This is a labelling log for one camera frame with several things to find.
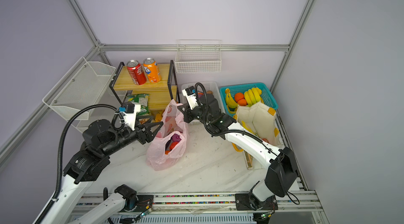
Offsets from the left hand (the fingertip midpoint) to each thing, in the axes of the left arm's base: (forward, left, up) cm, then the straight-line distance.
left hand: (157, 121), depth 60 cm
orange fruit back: (+43, -43, -30) cm, 68 cm away
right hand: (+11, -6, -4) cm, 13 cm away
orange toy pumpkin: (-7, -2, -14) cm, 15 cm away
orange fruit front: (+37, -45, -29) cm, 65 cm away
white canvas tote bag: (+19, -52, -26) cm, 61 cm away
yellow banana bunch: (+40, -52, -26) cm, 71 cm away
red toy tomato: (-5, -5, -10) cm, 13 cm away
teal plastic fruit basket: (+38, -62, -27) cm, 78 cm away
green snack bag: (+27, +19, -16) cm, 37 cm away
